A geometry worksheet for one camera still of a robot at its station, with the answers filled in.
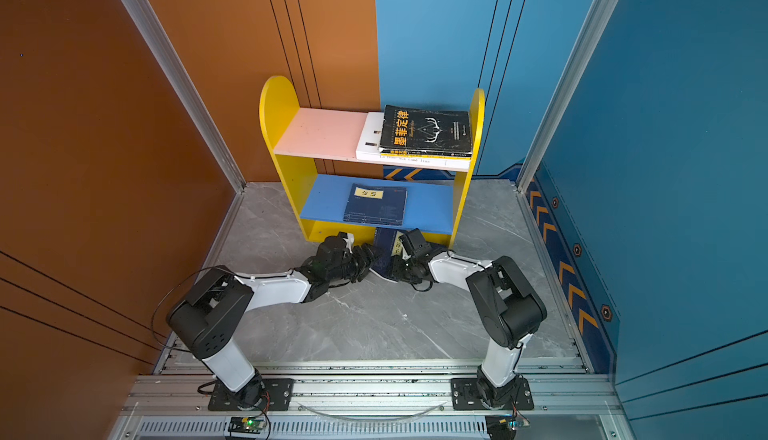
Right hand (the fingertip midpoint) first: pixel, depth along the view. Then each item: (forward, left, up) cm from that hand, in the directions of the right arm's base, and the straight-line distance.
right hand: (388, 273), depth 93 cm
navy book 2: (-2, +1, +9) cm, 10 cm away
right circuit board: (-39, -28, -5) cm, 48 cm away
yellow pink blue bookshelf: (+23, +18, +12) cm, 32 cm away
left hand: (+1, +1, +9) cm, 9 cm away
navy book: (+17, +4, +13) cm, 22 cm away
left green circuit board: (-38, +34, -3) cm, 51 cm away
